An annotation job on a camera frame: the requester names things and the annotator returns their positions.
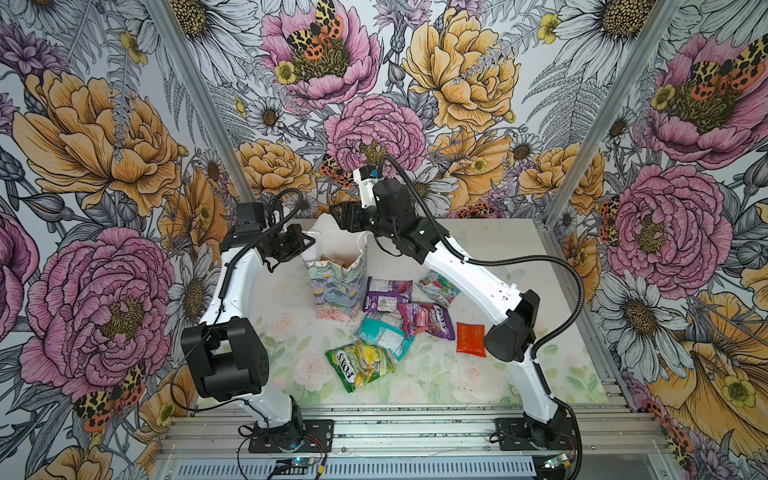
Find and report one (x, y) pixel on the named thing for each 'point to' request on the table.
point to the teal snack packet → (386, 330)
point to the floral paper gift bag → (338, 269)
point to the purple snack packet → (385, 294)
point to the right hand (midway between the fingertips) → (339, 217)
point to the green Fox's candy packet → (359, 364)
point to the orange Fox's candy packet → (325, 257)
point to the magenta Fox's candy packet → (420, 317)
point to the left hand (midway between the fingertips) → (315, 248)
